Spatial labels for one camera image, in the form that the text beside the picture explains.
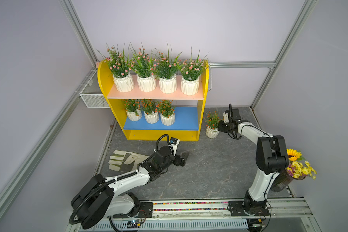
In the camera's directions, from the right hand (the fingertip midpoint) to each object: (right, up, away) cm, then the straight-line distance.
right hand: (218, 126), depth 100 cm
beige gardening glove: (-61, -22, -9) cm, 66 cm away
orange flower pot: (-55, +12, -15) cm, 58 cm away
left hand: (-25, -14, -17) cm, 34 cm away
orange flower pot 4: (-6, +5, -8) cm, 11 cm away
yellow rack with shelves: (-21, +4, -7) cm, 23 cm away
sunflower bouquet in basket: (+26, -17, -37) cm, 48 cm away
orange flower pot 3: (-34, +9, -18) cm, 39 cm away
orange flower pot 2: (-44, +12, -17) cm, 49 cm away
